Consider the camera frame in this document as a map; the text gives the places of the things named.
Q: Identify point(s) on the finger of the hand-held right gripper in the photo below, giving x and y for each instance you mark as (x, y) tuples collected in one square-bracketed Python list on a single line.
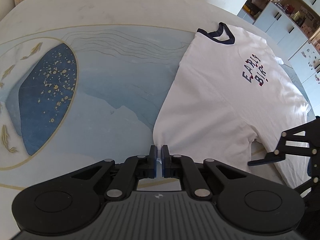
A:
[(272, 158), (315, 172)]

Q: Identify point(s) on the white printed T-shirt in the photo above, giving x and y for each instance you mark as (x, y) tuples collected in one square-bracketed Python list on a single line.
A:
[(212, 92)]

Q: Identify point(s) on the grey cabinet row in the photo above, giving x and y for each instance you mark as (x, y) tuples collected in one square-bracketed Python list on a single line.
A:
[(280, 25)]

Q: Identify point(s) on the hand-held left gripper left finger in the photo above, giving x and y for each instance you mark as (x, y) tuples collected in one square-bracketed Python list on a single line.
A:
[(155, 156)]

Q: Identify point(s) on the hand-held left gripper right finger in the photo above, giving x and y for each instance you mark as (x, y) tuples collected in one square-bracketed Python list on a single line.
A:
[(164, 156)]

